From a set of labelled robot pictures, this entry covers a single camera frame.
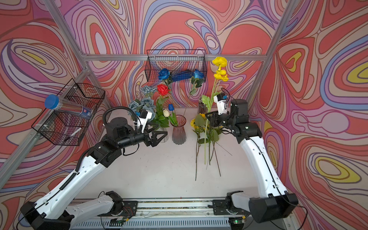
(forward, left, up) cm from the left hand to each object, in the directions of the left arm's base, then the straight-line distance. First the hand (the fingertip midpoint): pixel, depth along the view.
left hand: (164, 129), depth 63 cm
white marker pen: (+4, +48, -9) cm, 49 cm away
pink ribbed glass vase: (+20, -5, -32) cm, 38 cm away
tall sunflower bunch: (+27, -20, -27) cm, 43 cm away
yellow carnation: (+19, -27, -34) cm, 47 cm away
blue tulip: (+21, -1, -6) cm, 22 cm away
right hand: (+9, -21, -2) cm, 23 cm away
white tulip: (+15, +1, -5) cm, 16 cm away
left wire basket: (+5, +54, -4) cm, 54 cm away
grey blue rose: (+19, +12, -1) cm, 22 cm away
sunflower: (+14, -29, -34) cm, 47 cm away
